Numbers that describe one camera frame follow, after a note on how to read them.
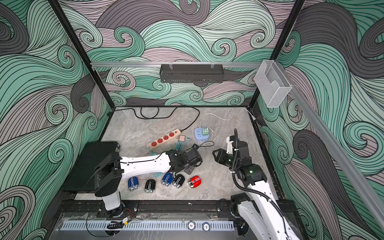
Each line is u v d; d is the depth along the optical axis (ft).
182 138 3.24
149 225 2.29
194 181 2.62
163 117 3.74
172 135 3.30
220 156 2.12
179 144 3.16
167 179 2.66
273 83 2.59
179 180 2.62
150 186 2.55
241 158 1.80
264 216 1.44
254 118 3.85
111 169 1.64
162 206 2.57
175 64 3.10
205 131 3.18
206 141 3.30
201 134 3.28
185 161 2.00
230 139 2.28
